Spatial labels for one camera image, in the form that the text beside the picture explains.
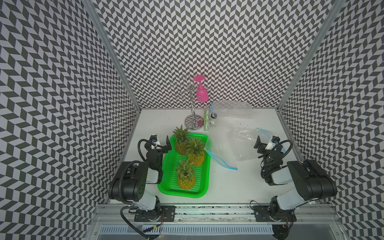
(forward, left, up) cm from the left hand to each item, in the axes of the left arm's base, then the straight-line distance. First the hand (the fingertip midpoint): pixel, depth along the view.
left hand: (159, 137), depth 89 cm
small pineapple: (-26, -18, +5) cm, 32 cm away
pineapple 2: (-12, -22, +6) cm, 26 cm away
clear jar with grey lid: (+13, -33, -2) cm, 35 cm away
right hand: (-2, -64, -1) cm, 64 cm away
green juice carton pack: (+17, -29, -4) cm, 34 cm away
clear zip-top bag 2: (+16, -50, +1) cm, 52 cm away
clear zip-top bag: (-3, -40, -9) cm, 41 cm away
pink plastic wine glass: (+27, -26, +10) cm, 39 cm away
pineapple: (-4, -14, +6) cm, 16 cm away
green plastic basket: (-24, -7, -11) cm, 27 cm away
